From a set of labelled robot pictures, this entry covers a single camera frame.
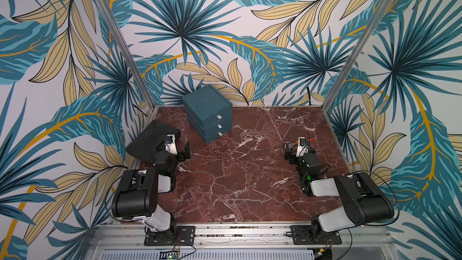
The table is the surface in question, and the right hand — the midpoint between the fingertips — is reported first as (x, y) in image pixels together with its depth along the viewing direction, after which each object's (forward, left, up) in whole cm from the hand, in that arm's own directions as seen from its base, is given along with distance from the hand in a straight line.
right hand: (298, 145), depth 91 cm
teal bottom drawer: (+7, +43, 0) cm, 44 cm away
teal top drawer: (+10, +42, +11) cm, 45 cm away
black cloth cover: (+8, +79, -3) cm, 79 cm away
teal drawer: (+11, +41, +3) cm, 42 cm away
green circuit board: (-43, +59, -12) cm, 74 cm away
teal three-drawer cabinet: (+11, +44, +13) cm, 48 cm away
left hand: (+3, +60, 0) cm, 60 cm away
